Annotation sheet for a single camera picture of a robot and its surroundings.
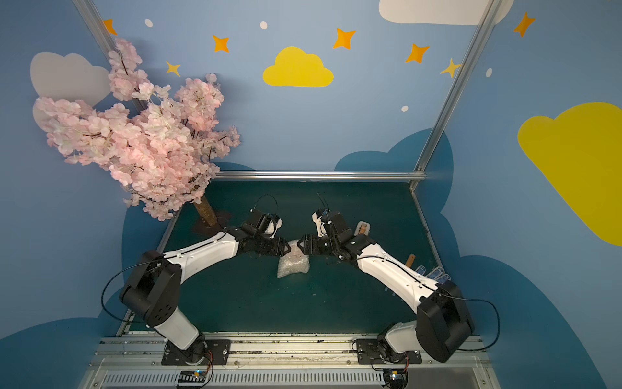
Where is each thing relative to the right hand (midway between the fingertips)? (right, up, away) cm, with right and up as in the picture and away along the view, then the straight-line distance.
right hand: (310, 241), depth 83 cm
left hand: (-9, -3, +8) cm, 12 cm away
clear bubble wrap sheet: (-6, -8, +3) cm, 10 cm away
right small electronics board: (+27, -41, -9) cm, 50 cm away
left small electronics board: (-36, -40, -9) cm, 55 cm away
